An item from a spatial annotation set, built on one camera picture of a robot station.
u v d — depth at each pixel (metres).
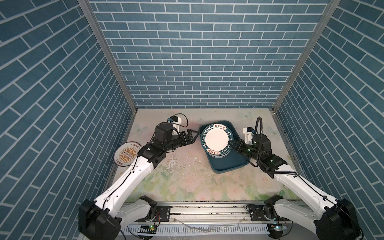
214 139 0.82
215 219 0.74
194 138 0.68
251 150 0.67
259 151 0.60
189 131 0.65
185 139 0.64
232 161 0.92
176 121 0.68
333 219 0.39
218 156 0.91
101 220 0.37
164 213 0.74
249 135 0.72
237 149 0.69
